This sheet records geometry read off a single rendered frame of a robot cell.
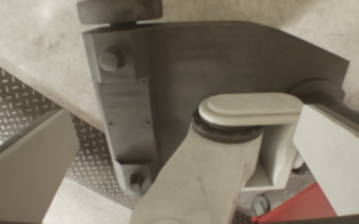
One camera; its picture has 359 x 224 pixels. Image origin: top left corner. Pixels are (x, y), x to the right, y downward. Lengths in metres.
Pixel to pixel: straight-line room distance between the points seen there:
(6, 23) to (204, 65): 0.63
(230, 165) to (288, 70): 0.31
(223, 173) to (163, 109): 0.27
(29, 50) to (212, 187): 0.70
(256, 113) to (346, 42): 0.52
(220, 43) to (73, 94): 0.53
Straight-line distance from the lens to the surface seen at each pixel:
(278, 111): 0.39
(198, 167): 0.31
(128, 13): 0.45
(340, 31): 0.81
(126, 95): 0.49
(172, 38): 0.46
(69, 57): 0.74
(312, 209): 1.04
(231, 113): 0.36
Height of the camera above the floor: 0.63
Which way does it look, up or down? 61 degrees down
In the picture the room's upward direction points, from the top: 180 degrees counter-clockwise
